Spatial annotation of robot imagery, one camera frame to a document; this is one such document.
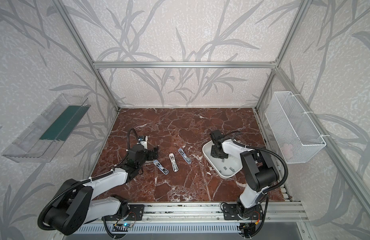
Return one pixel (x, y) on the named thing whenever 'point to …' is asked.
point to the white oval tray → (225, 168)
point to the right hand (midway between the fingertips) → (217, 149)
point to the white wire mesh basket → (298, 138)
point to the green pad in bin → (63, 126)
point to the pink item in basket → (286, 149)
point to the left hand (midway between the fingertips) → (153, 142)
